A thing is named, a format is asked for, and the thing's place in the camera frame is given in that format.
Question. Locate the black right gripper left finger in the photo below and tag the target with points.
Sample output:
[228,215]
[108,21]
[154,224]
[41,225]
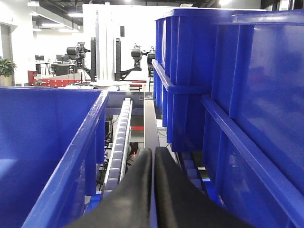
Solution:
[128,202]

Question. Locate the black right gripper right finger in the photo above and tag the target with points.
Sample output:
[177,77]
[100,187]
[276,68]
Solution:
[180,204]

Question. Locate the black device with red light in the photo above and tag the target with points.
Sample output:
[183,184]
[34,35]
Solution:
[134,148]

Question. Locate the steel rack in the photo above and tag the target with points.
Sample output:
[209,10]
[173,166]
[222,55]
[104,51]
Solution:
[150,118]

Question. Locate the large blue plastic bin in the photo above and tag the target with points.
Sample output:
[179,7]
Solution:
[47,118]

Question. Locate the row of blue bins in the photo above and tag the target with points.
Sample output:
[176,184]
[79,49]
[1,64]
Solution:
[261,95]

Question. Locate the desk with monitors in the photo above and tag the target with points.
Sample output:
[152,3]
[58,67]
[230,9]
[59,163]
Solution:
[59,67]

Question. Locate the potted green plant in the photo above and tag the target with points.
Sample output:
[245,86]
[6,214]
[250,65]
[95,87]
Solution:
[7,67]

